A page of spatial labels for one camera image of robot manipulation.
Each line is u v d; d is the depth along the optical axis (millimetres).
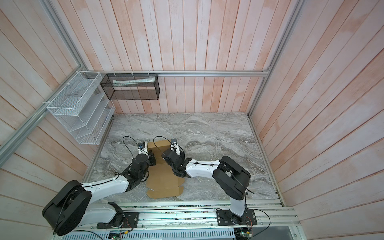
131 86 1046
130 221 732
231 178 472
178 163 681
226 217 734
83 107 741
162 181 812
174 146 763
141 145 747
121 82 897
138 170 660
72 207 417
